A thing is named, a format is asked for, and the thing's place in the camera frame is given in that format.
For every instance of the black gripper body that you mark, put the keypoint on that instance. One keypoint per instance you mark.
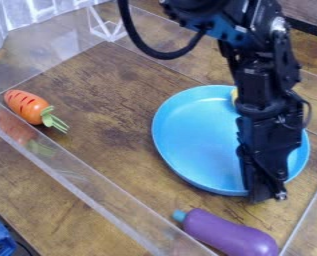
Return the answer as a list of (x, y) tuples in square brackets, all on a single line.
[(267, 139)]

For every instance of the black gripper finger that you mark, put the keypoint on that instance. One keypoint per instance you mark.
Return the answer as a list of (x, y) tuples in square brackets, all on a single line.
[(279, 192), (256, 180)]

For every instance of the blue round plastic tray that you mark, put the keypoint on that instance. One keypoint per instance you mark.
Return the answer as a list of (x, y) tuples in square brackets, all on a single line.
[(194, 135)]

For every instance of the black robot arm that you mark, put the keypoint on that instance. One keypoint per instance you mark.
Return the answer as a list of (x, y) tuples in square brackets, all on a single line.
[(254, 42)]

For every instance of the purple toy eggplant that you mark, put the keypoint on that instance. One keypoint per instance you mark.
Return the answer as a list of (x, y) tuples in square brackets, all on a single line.
[(232, 239)]

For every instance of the yellow toy lemon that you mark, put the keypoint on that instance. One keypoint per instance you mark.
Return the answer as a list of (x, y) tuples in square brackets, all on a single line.
[(234, 96)]

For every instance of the orange toy carrot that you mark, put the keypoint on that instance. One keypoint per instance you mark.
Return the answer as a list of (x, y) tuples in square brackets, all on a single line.
[(33, 109)]

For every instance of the white curtain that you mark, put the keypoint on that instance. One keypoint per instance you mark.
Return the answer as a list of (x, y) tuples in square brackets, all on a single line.
[(19, 13)]

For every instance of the clear acrylic corner bracket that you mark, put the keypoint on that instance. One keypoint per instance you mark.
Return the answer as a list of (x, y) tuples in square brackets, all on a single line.
[(107, 30)]

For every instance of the clear acrylic front wall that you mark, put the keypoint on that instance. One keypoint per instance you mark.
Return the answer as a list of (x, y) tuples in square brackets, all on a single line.
[(134, 219)]

